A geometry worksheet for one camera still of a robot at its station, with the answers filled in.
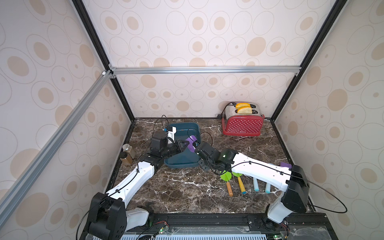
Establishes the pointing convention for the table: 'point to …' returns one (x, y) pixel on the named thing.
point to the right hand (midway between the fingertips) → (201, 162)
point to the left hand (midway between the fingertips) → (192, 142)
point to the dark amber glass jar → (125, 159)
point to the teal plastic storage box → (186, 158)
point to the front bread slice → (245, 110)
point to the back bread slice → (242, 104)
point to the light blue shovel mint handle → (256, 186)
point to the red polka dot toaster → (243, 124)
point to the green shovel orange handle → (226, 176)
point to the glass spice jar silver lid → (128, 148)
